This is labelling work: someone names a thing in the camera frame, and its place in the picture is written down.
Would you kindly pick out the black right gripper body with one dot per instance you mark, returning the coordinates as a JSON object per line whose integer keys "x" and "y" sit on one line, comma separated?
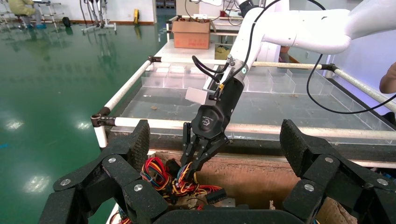
{"x": 216, "y": 117}

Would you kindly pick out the black conveyor bed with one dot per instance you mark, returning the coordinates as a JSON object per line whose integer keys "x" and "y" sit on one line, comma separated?
{"x": 263, "y": 149}

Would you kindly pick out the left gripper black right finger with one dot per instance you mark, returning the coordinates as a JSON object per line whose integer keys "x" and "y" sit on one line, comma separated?
{"x": 337, "y": 173}

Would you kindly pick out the yellow green bag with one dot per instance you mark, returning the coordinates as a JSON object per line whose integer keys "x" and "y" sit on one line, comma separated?
{"x": 222, "y": 53}

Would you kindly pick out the yellow floor sign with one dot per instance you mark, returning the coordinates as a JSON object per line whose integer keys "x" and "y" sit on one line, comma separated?
{"x": 136, "y": 16}

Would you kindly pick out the brown cardboard pulp box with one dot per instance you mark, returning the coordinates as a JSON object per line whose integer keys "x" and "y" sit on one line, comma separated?
{"x": 253, "y": 179}

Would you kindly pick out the brown cardboard carton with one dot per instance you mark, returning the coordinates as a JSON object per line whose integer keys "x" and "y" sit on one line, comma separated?
{"x": 191, "y": 35}

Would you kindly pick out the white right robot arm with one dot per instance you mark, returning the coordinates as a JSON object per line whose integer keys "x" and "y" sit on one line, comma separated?
{"x": 297, "y": 31}

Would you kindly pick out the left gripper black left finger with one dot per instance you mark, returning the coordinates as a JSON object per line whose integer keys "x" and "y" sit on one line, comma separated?
{"x": 102, "y": 176}

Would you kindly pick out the black wheel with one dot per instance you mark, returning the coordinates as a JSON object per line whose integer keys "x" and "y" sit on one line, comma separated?
{"x": 66, "y": 21}

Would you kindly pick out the white frame leg pipe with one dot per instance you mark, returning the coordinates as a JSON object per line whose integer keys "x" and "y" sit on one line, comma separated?
{"x": 100, "y": 137}

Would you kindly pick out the black pipe joint open end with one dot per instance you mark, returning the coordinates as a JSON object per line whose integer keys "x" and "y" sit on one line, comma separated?
{"x": 99, "y": 119}

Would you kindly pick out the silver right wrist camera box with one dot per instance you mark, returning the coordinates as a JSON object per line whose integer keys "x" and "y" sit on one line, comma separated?
{"x": 198, "y": 95}

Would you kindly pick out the metal pipe rack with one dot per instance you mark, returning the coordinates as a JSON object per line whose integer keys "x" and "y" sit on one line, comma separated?
{"x": 49, "y": 12}

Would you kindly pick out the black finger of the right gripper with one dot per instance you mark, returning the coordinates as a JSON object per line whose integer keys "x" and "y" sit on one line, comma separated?
{"x": 210, "y": 151}
{"x": 186, "y": 145}

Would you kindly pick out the white metal stand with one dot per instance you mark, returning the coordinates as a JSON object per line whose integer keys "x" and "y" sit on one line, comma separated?
{"x": 99, "y": 18}

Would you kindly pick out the seated person in yellow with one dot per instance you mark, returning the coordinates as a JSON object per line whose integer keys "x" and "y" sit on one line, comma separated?
{"x": 21, "y": 7}

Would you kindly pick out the clear acrylic divider tray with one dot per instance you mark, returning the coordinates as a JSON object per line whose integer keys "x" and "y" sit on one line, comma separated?
{"x": 173, "y": 80}

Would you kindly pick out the black pipe joint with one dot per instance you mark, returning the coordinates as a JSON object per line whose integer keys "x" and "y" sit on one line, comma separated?
{"x": 154, "y": 59}
{"x": 330, "y": 67}

